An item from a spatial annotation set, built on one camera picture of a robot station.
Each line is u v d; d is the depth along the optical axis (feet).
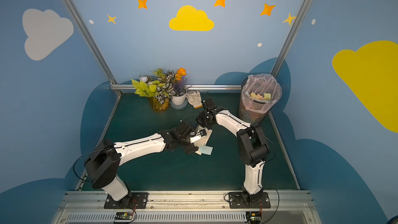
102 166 1.45
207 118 2.35
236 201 2.43
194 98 3.90
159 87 2.91
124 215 2.35
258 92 3.37
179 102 3.65
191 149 2.54
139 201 2.46
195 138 2.46
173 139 2.07
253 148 1.66
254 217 2.36
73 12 2.54
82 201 2.49
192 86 3.58
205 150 2.97
